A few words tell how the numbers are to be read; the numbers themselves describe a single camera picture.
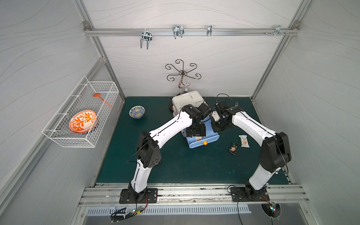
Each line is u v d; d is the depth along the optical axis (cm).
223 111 70
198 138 86
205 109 65
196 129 69
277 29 77
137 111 110
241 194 74
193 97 91
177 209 70
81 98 70
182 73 93
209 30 73
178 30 77
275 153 47
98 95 79
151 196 73
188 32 81
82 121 64
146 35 78
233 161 88
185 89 95
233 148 91
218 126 78
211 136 80
